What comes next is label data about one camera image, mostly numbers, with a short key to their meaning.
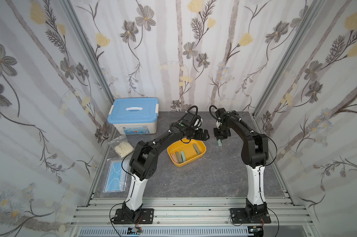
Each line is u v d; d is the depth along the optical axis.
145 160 0.53
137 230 0.70
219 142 0.96
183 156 0.96
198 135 0.81
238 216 0.73
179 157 0.95
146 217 0.74
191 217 0.75
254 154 0.58
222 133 0.86
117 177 0.86
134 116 0.96
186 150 0.99
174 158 0.95
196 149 0.99
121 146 0.98
